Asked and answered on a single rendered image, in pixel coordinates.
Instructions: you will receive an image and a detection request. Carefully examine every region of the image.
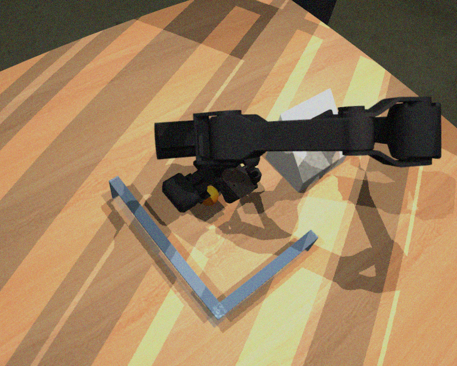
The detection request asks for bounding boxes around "brown ball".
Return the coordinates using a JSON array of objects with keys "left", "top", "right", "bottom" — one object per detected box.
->
[{"left": 202, "top": 197, "right": 214, "bottom": 206}]

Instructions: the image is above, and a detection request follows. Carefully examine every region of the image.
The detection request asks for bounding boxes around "clear blue l-shaped low wall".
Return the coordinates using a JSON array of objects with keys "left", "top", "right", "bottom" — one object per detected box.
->
[{"left": 109, "top": 176, "right": 318, "bottom": 320}]

